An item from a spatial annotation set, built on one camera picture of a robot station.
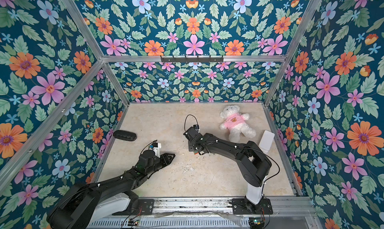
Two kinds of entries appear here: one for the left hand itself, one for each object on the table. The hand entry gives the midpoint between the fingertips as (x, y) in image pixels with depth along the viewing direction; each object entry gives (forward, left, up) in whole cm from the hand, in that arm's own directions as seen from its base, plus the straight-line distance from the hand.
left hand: (176, 155), depth 85 cm
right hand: (+6, -11, 0) cm, 12 cm away
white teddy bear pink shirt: (+20, -39, +2) cm, 44 cm away
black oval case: (+19, +36, -4) cm, 41 cm away
